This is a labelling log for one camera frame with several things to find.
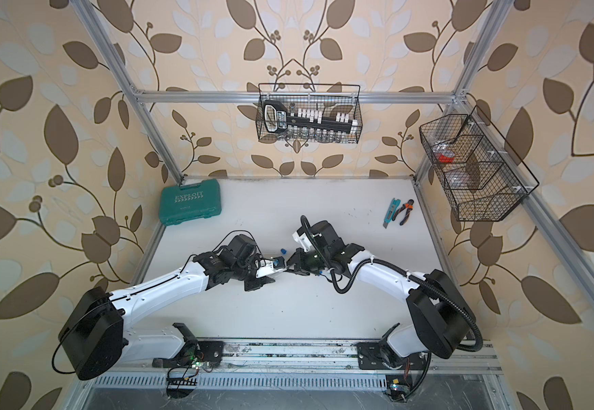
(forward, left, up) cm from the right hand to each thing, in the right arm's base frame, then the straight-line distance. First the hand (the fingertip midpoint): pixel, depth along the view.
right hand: (283, 268), depth 79 cm
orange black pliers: (+33, -53, -12) cm, 63 cm away
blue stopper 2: (-2, +1, +9) cm, 9 cm away
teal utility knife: (+31, -45, -13) cm, 56 cm away
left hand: (+2, +5, -4) cm, 6 cm away
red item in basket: (+27, -54, +18) cm, 63 cm away
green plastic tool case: (+36, +43, -8) cm, 57 cm away
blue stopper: (+13, +1, -12) cm, 18 cm away
